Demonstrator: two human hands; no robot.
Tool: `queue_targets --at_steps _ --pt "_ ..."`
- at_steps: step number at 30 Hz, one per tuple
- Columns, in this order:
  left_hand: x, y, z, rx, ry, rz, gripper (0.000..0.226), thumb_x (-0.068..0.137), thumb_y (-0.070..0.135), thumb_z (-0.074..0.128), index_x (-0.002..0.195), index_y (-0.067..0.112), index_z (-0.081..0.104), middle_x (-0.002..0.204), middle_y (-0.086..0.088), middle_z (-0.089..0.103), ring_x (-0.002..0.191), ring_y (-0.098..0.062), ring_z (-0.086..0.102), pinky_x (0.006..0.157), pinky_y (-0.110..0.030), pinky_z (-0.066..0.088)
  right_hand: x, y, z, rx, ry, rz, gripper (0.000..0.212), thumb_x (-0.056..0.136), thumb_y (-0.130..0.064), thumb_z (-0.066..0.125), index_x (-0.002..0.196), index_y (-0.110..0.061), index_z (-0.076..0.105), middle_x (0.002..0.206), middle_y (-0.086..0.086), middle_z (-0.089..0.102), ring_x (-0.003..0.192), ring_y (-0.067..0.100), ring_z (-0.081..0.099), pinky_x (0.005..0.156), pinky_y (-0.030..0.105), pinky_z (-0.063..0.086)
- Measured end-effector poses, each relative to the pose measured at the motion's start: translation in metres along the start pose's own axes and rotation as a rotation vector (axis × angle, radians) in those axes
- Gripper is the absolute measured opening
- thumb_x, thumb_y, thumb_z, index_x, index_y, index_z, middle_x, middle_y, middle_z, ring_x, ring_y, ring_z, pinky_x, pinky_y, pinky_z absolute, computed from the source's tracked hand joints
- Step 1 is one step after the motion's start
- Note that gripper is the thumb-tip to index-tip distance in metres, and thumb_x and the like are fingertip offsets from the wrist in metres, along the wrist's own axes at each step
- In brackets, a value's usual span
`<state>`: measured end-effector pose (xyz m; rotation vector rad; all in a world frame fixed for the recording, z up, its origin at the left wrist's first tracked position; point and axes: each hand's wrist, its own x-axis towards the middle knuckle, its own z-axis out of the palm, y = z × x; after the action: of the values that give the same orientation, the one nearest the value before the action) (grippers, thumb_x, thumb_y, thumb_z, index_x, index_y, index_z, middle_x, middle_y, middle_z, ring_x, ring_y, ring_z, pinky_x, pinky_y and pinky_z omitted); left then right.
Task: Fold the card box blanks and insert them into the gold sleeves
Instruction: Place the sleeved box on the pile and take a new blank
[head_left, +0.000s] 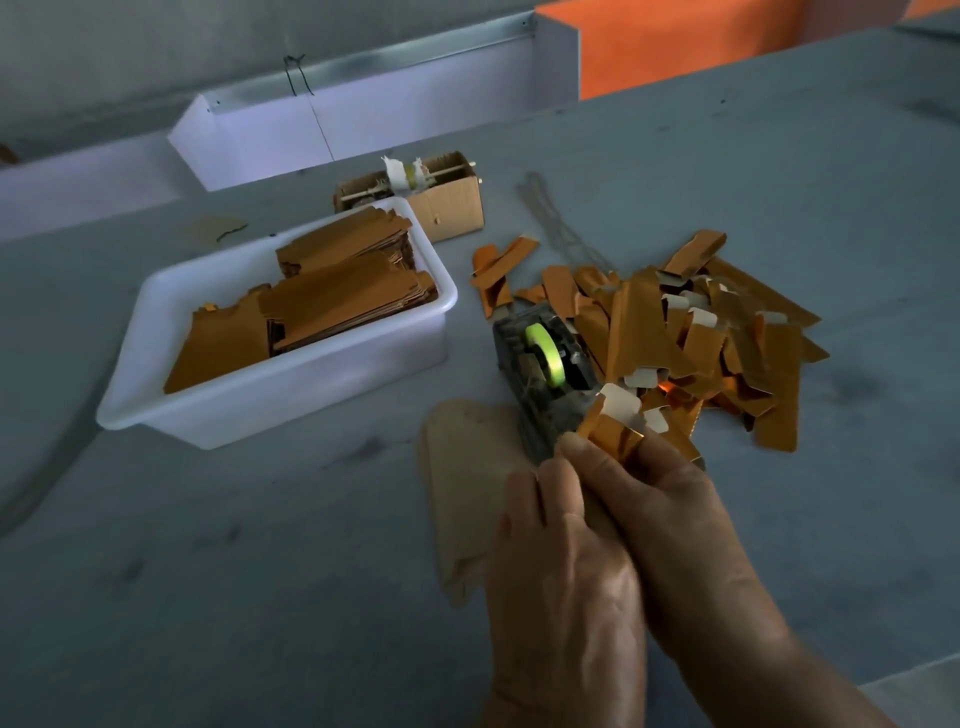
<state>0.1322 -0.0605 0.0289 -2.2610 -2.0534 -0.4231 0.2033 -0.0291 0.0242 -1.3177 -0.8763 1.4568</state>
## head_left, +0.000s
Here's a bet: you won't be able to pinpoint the pile of beige blanks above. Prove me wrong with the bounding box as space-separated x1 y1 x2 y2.
418 397 527 605

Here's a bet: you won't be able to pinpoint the green tape roll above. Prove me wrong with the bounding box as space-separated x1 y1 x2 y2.
525 322 569 389

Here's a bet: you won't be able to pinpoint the person's left hand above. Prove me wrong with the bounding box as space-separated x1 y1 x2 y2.
483 457 650 719

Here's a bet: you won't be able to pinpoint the small cardboard box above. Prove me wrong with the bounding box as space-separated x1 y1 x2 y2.
334 150 488 243

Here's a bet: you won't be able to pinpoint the gold cartons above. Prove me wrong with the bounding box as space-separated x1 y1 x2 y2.
165 207 438 395

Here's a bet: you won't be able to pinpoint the pile of gold boxes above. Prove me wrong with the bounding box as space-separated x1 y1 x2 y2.
472 229 830 459

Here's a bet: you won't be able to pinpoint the orange tray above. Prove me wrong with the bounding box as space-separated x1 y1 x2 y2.
540 0 960 99

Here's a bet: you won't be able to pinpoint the black tape dispenser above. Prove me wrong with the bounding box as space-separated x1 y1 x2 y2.
493 300 602 467

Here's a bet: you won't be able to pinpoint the long white tray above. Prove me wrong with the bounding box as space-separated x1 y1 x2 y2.
166 12 581 192
0 132 197 242

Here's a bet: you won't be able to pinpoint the person's right forearm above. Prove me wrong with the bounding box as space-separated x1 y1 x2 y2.
667 607 902 728

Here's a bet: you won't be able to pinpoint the person's right hand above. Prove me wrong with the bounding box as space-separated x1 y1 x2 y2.
558 432 785 662

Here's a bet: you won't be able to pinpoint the white plastic bin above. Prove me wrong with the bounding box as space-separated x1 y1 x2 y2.
97 198 461 450

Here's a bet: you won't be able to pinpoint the gold box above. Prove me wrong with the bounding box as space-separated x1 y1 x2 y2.
574 393 669 464

